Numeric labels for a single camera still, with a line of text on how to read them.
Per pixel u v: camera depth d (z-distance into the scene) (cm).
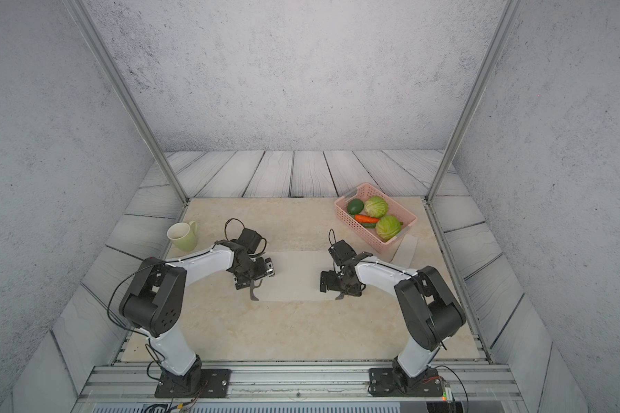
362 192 119
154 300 48
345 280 77
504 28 73
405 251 102
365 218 111
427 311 46
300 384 74
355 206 113
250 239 79
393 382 66
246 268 79
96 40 74
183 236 96
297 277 96
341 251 74
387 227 101
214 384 73
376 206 108
